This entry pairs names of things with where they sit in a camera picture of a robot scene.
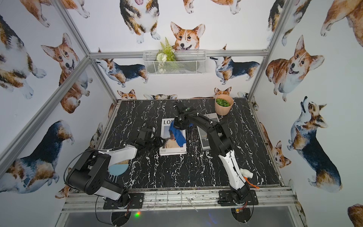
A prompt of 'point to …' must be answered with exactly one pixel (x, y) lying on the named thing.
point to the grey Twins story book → (203, 135)
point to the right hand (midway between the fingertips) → (174, 127)
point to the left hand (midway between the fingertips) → (166, 139)
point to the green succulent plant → (222, 102)
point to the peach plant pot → (221, 110)
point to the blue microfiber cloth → (179, 137)
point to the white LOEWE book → (170, 146)
